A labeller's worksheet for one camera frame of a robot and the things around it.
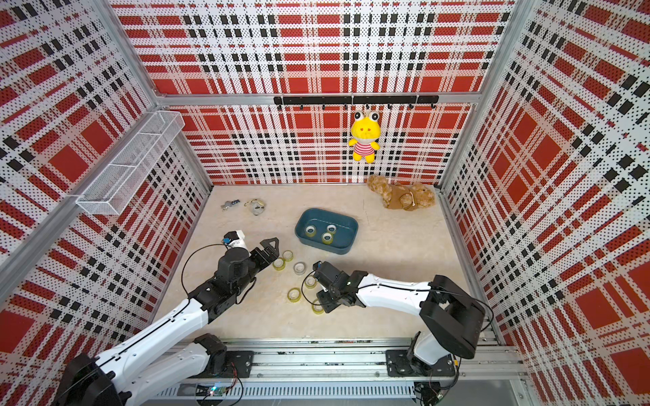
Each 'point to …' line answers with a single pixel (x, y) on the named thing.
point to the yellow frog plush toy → (366, 129)
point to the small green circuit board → (217, 391)
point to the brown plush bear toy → (401, 196)
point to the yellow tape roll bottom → (318, 309)
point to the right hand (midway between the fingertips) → (330, 297)
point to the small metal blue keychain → (228, 204)
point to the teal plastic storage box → (326, 230)
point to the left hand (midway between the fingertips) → (275, 245)
